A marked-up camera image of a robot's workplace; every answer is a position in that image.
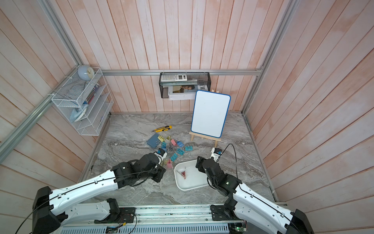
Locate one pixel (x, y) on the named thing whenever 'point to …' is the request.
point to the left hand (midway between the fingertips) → (163, 172)
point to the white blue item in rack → (78, 113)
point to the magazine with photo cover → (186, 92)
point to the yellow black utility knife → (161, 129)
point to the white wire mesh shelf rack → (95, 92)
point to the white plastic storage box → (187, 176)
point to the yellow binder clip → (160, 138)
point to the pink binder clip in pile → (173, 142)
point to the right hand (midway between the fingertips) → (201, 157)
